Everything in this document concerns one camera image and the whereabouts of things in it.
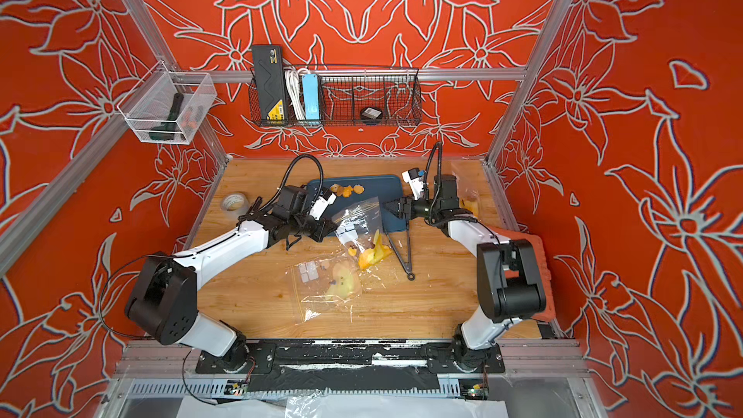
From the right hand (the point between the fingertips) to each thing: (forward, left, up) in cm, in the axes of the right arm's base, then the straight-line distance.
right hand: (385, 204), depth 85 cm
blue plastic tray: (+18, -1, -13) cm, 22 cm away
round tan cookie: (+17, +10, -14) cm, 24 cm away
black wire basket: (+34, +8, +15) cm, 38 cm away
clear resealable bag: (-6, +8, -5) cm, 11 cm away
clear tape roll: (+11, +56, -15) cm, 59 cm away
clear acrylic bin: (+25, +70, +17) cm, 76 cm away
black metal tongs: (-14, -8, -16) cm, 22 cm away
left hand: (-5, +15, -5) cm, 16 cm away
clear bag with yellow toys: (-19, +18, -17) cm, 31 cm away
